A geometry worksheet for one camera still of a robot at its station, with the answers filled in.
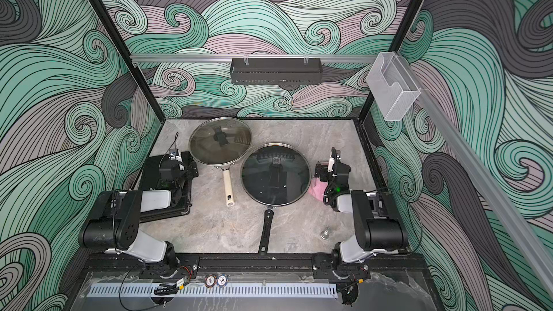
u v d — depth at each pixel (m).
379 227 0.45
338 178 0.71
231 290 0.70
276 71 0.96
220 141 0.90
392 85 0.78
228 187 0.81
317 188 0.87
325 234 0.78
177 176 0.76
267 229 0.73
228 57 0.94
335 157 0.80
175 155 0.81
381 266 0.74
